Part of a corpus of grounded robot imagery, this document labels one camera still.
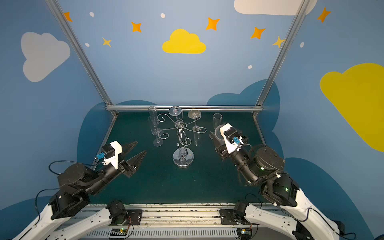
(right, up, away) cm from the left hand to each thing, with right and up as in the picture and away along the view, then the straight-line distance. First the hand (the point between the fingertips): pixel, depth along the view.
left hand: (139, 144), depth 54 cm
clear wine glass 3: (+36, +11, +41) cm, 55 cm away
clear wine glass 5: (+21, +13, +23) cm, 34 cm away
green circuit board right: (+46, -48, +19) cm, 69 cm away
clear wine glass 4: (+11, +15, +23) cm, 30 cm away
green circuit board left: (-17, -46, +19) cm, 53 cm away
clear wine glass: (-5, -4, +50) cm, 50 cm away
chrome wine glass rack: (+13, -14, +41) cm, 45 cm away
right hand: (+30, +7, -3) cm, 31 cm away
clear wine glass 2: (-4, +8, +37) cm, 38 cm away
